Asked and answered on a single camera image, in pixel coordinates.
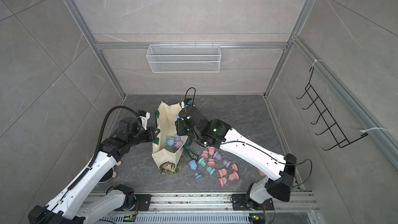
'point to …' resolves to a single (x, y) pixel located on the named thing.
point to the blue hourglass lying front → (197, 178)
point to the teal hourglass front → (210, 170)
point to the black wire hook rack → (341, 139)
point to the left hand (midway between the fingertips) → (161, 128)
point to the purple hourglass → (179, 144)
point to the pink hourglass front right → (233, 176)
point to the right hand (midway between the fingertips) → (179, 123)
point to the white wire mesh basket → (184, 58)
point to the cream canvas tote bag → (165, 125)
